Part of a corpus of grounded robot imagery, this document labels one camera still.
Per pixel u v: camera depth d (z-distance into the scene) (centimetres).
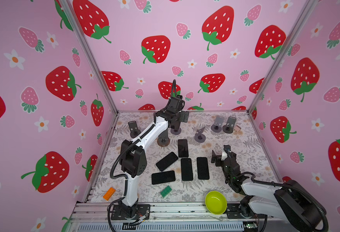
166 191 80
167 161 93
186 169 88
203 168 91
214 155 81
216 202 77
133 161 51
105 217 71
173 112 68
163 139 101
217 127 110
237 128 107
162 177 87
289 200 43
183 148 98
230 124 104
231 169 64
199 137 104
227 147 75
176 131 108
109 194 80
